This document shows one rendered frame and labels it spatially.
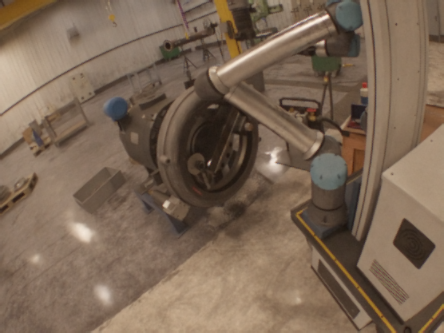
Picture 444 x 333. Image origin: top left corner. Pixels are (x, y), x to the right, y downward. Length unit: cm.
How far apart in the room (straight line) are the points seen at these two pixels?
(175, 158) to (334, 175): 72
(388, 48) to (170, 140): 94
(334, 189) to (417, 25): 67
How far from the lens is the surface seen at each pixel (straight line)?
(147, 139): 145
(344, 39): 87
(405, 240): 71
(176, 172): 112
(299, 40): 72
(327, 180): 86
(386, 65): 68
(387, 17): 69
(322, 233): 103
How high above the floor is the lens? 124
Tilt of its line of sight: 33 degrees down
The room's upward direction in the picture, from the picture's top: 19 degrees counter-clockwise
